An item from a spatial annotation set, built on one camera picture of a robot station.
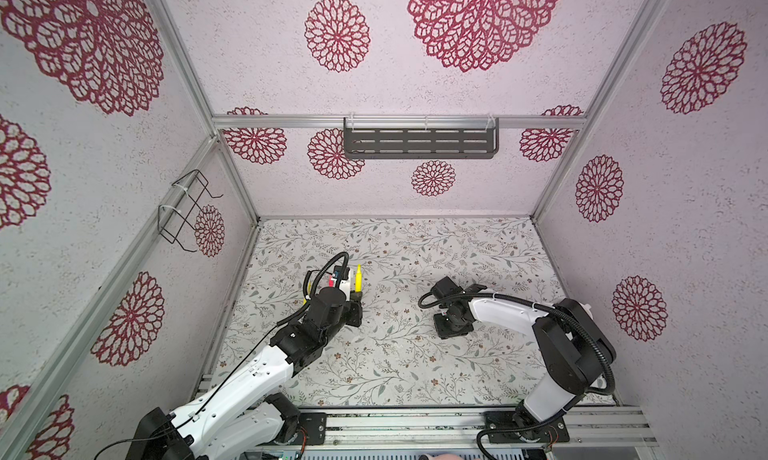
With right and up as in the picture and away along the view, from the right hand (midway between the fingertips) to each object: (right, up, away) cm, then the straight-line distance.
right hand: (442, 328), depth 91 cm
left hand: (-25, +11, -11) cm, 30 cm away
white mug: (+42, +7, -3) cm, 42 cm away
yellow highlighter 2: (-26, +18, -22) cm, 39 cm away
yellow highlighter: (-24, +17, -14) cm, 33 cm away
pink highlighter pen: (-29, +17, -25) cm, 42 cm away
